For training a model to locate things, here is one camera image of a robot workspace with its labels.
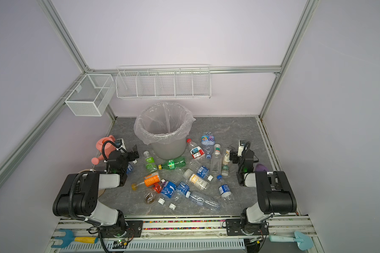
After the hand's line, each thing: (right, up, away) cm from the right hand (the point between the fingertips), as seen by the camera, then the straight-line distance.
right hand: (240, 147), depth 94 cm
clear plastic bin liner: (-48, +16, +4) cm, 51 cm away
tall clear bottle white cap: (-14, -9, 0) cm, 17 cm away
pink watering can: (-78, 0, -3) cm, 78 cm away
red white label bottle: (-27, -3, +3) cm, 27 cm away
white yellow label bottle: (-25, -17, -11) cm, 32 cm away
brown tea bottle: (-49, -23, -16) cm, 57 cm away
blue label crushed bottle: (-22, -13, -8) cm, 27 cm away
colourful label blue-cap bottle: (-19, +4, +8) cm, 21 cm away
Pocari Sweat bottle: (-42, -21, -15) cm, 49 cm away
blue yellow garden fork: (-85, -39, -22) cm, 96 cm away
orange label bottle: (-52, -17, -10) cm, 56 cm away
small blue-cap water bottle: (-12, -20, -14) cm, 27 cm away
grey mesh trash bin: (-43, -2, +5) cm, 44 cm away
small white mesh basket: (-91, +32, +2) cm, 96 cm away
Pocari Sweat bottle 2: (-34, -20, -14) cm, 41 cm away
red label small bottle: (-47, -20, -12) cm, 52 cm away
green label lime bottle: (-53, -10, -5) cm, 54 cm away
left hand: (-67, +1, -2) cm, 67 cm away
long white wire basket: (-47, +41, +3) cm, 62 cm away
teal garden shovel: (+21, -40, -25) cm, 52 cm away
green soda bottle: (-40, -9, -4) cm, 41 cm away
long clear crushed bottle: (-25, -25, -16) cm, 39 cm away
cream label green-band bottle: (-9, -11, -3) cm, 15 cm away
